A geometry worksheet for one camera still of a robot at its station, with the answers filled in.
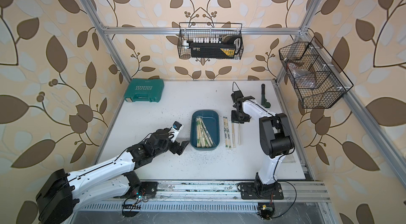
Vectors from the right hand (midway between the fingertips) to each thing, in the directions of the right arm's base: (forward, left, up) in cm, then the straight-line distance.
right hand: (239, 120), depth 95 cm
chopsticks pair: (-10, +8, -3) cm, 13 cm away
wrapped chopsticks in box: (-9, +22, -2) cm, 24 cm away
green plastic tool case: (+26, +64, +3) cm, 69 cm away
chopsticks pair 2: (-8, +4, -3) cm, 9 cm away
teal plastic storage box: (+3, +17, -3) cm, 17 cm away
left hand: (-13, +32, +8) cm, 36 cm away
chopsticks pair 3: (-9, +1, +1) cm, 9 cm away
